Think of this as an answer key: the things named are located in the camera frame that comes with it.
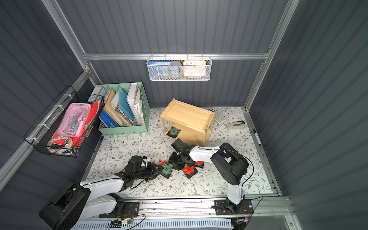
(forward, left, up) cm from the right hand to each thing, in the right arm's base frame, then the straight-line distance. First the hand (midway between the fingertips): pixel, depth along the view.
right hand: (169, 163), depth 87 cm
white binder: (+32, +26, +22) cm, 47 cm away
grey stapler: (+34, -50, -5) cm, 61 cm away
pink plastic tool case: (+9, +47, +28) cm, 56 cm away
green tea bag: (+24, -1, 0) cm, 24 cm away
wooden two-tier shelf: (+18, -16, +17) cm, 30 cm away
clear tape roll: (-1, +44, +26) cm, 52 cm away
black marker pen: (+24, -63, -7) cm, 68 cm away
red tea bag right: (+1, -19, -2) cm, 19 cm away
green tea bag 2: (-3, +2, -2) cm, 4 cm away
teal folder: (+33, +32, +19) cm, 49 cm away
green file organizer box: (+26, +41, +10) cm, 50 cm away
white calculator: (+38, -36, -1) cm, 53 cm away
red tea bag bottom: (-4, -12, -3) cm, 13 cm away
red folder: (-1, +51, +26) cm, 57 cm away
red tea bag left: (+2, +6, -3) cm, 7 cm away
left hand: (-4, +4, +2) cm, 6 cm away
